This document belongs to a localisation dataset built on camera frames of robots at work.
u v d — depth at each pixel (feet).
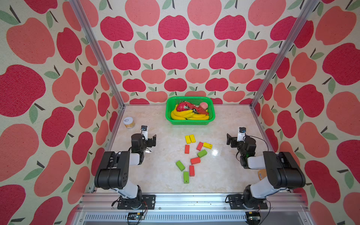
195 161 2.92
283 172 1.49
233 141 2.78
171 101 3.77
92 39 2.65
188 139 3.24
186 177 2.69
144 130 2.70
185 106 3.54
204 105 3.65
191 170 2.78
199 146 3.14
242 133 2.65
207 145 3.15
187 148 3.14
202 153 3.03
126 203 2.23
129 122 3.43
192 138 3.25
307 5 2.29
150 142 2.82
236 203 2.41
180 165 2.83
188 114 3.40
